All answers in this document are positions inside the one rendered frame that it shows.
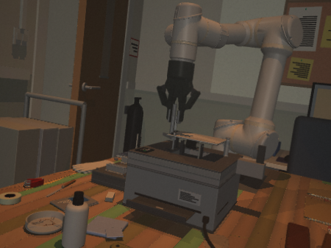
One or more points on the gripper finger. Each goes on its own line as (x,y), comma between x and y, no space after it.
(190,99)
(165,97)

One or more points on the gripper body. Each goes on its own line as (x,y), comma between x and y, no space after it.
(180,73)

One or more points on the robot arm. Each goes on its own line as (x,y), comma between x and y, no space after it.
(269,86)

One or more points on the grey guide plate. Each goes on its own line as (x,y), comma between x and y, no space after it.
(204,137)

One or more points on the grey scanner body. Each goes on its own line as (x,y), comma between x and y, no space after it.
(170,179)

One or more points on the black roller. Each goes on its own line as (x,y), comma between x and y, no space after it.
(261,153)

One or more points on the grey nest block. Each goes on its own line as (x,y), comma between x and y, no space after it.
(248,168)

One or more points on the dark nest tray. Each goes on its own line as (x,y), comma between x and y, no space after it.
(106,178)

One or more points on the black fire extinguisher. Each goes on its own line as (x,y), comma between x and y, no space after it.
(134,122)

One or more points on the black control panel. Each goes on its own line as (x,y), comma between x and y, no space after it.
(143,150)

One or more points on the brown door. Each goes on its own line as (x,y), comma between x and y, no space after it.
(93,47)

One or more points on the beige glove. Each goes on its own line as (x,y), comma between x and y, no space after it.
(90,166)

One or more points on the white eraser block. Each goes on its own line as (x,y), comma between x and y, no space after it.
(110,196)

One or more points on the dark blue chair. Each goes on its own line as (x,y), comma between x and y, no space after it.
(310,148)

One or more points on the black framed monitor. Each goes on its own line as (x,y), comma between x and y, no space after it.
(322,102)

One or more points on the brown notice board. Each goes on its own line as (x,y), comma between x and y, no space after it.
(320,60)

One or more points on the grey folded cloth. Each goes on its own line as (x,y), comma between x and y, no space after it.
(108,227)

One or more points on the grey cart with boxes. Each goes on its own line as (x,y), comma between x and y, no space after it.
(28,148)

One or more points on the grey flat card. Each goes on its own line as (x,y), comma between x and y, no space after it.
(62,203)

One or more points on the white bottle black cap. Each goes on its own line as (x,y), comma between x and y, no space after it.
(75,223)

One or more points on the red tape measure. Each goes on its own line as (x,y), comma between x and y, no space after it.
(35,182)

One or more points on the brown cardboard sheet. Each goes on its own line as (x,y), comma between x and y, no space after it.
(318,208)

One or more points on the dark brown box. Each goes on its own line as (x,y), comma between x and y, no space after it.
(297,236)

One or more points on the grey round dish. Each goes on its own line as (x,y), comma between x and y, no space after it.
(44,225)

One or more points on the cream tape roll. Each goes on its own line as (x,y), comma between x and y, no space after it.
(6,200)

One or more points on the red edged wall sign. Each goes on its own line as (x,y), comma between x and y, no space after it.
(134,47)

